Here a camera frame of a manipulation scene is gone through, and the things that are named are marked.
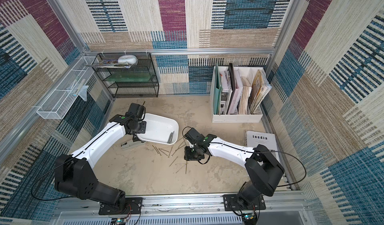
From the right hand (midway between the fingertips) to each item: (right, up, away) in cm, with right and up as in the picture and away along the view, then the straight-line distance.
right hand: (185, 157), depth 83 cm
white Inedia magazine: (+41, +8, +10) cm, 43 cm away
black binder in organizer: (+28, +46, +8) cm, 54 cm away
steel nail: (-19, +2, +10) cm, 21 cm away
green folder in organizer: (+17, +36, -1) cm, 40 cm away
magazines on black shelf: (-45, +54, +9) cm, 71 cm away
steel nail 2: (-5, -2, +7) cm, 9 cm away
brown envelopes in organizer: (+44, +39, +6) cm, 59 cm away
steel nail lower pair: (0, -7, +2) cm, 7 cm away
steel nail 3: (-10, +8, +13) cm, 19 cm away
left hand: (-27, +16, +4) cm, 32 cm away
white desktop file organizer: (+29, +35, +2) cm, 45 cm away
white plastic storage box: (-18, +14, +14) cm, 27 cm away
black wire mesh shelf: (-41, +50, +22) cm, 68 cm away
